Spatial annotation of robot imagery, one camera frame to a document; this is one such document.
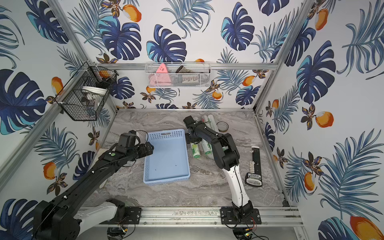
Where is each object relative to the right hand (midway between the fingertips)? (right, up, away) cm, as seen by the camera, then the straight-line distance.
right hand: (193, 139), depth 104 cm
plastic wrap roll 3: (+9, +15, +9) cm, 20 cm away
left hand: (-25, -2, -23) cm, 33 cm away
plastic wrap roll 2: (+10, -5, -9) cm, 14 cm away
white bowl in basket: (-52, +29, -24) cm, 64 cm away
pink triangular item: (-19, +38, -14) cm, 45 cm away
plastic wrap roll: (+2, -6, -11) cm, 13 cm away
